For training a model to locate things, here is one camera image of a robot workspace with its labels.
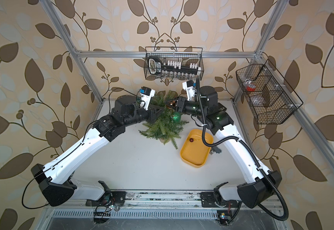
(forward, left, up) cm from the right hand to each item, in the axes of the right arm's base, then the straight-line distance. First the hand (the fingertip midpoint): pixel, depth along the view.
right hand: (167, 103), depth 64 cm
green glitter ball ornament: (-1, -4, -10) cm, 10 cm away
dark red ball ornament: (+2, -14, -39) cm, 41 cm away
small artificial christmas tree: (-5, +1, -12) cm, 13 cm away
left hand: (-1, +3, -1) cm, 3 cm away
